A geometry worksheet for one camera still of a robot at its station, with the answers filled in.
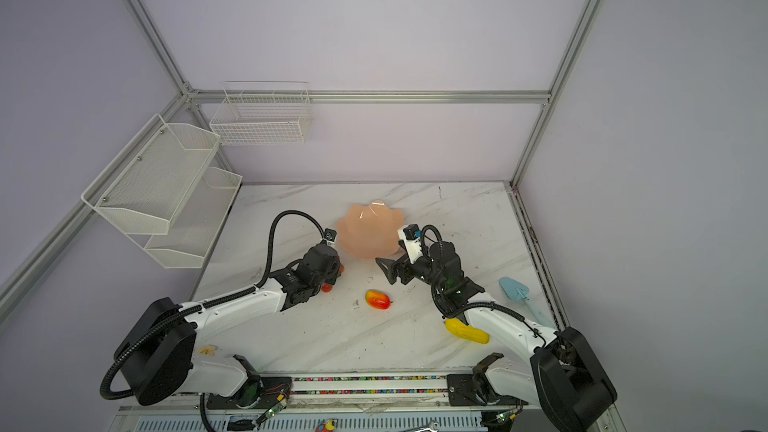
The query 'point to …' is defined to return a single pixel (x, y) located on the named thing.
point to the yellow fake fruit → (466, 332)
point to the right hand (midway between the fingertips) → (388, 250)
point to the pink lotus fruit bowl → (370, 231)
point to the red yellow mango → (377, 299)
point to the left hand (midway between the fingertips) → (325, 259)
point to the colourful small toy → (327, 426)
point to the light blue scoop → (519, 292)
